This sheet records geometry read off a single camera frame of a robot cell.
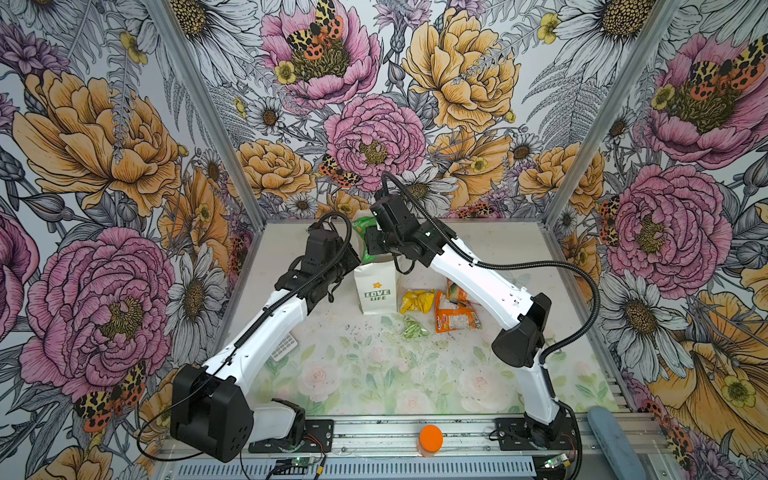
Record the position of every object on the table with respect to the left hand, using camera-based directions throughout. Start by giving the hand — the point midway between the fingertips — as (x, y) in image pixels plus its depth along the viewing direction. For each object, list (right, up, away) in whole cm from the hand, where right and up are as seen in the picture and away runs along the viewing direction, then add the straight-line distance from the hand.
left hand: (357, 260), depth 82 cm
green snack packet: (+2, +9, -6) cm, 11 cm away
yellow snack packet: (+17, -12, +7) cm, 22 cm away
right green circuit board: (+49, -47, -11) cm, 68 cm away
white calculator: (-21, -25, +6) cm, 33 cm away
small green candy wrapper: (+16, -20, +7) cm, 27 cm away
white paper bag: (+5, -6, +2) cm, 8 cm away
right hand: (+5, +4, -3) cm, 7 cm away
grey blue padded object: (+62, -46, -13) cm, 78 cm away
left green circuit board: (-11, -47, -11) cm, 49 cm away
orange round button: (+18, -38, -16) cm, 45 cm away
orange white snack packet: (+27, -17, +8) cm, 32 cm away
